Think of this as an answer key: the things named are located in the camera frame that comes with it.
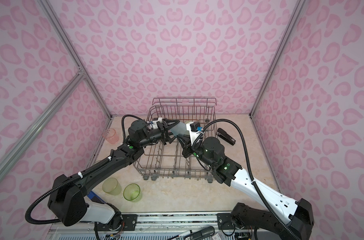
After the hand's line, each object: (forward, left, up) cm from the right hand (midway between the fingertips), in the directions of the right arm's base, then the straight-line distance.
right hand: (177, 136), depth 64 cm
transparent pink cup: (+25, +53, -33) cm, 67 cm away
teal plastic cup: (+5, -1, -1) cm, 5 cm away
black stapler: (+25, -30, -34) cm, 52 cm away
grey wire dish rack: (+6, +10, -35) cm, 37 cm away
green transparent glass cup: (-14, +26, -33) cm, 45 cm away
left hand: (+6, -1, +1) cm, 6 cm away
